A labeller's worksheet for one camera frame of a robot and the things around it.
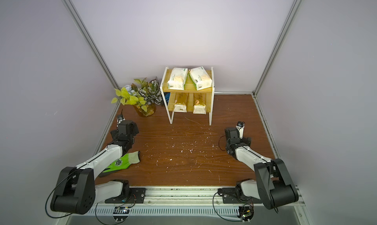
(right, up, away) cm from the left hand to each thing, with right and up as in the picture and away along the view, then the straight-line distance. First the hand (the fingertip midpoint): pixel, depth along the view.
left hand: (127, 125), depth 88 cm
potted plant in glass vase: (+12, +19, -3) cm, 22 cm away
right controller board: (+67, -40, -19) cm, 80 cm away
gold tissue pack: (+34, +14, -5) cm, 37 cm away
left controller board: (+4, -40, -17) cm, 44 cm away
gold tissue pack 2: (+45, +13, -6) cm, 47 cm away
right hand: (+71, -5, 0) cm, 71 cm away
